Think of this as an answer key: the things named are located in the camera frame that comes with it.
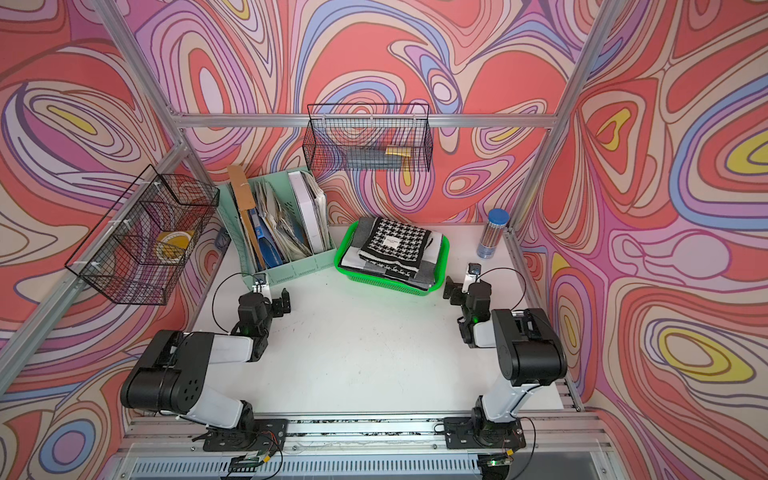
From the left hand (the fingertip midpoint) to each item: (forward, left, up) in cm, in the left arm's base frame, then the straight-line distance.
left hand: (271, 290), depth 93 cm
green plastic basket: (+3, -37, -1) cm, 37 cm away
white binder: (+19, -14, +19) cm, 31 cm away
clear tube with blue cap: (+19, -73, +13) cm, 76 cm away
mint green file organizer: (+14, -3, +15) cm, 21 cm away
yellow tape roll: (-4, +15, +26) cm, 31 cm away
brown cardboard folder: (+11, +2, +26) cm, 28 cm away
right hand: (+3, -62, -1) cm, 62 cm away
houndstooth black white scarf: (+10, -40, +10) cm, 42 cm away
